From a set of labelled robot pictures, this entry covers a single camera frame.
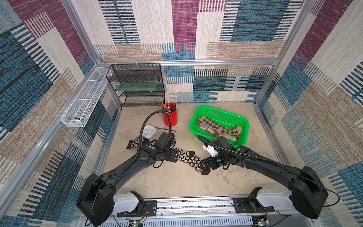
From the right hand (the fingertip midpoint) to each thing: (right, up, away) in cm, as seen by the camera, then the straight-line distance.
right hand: (208, 166), depth 81 cm
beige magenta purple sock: (+2, +20, +21) cm, 29 cm away
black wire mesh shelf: (-48, +52, +25) cm, 75 cm away
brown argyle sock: (+18, +17, +14) cm, 28 cm away
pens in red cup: (-26, +34, +17) cm, 46 cm away
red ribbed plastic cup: (-22, +29, +24) cm, 43 cm away
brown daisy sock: (-47, +10, +15) cm, 51 cm away
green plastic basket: (+16, +28, +25) cm, 40 cm away
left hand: (-20, +6, +2) cm, 21 cm away
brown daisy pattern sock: (-11, +2, +9) cm, 14 cm away
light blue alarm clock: (-39, +17, +20) cm, 47 cm away
